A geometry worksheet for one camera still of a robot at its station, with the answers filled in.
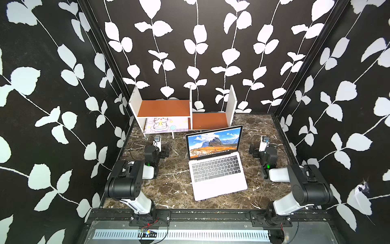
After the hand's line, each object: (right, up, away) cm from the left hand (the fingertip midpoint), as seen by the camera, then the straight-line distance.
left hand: (160, 141), depth 95 cm
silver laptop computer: (+35, -12, -10) cm, 38 cm away
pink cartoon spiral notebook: (+3, +10, +2) cm, 11 cm away
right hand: (+63, -1, 0) cm, 63 cm away
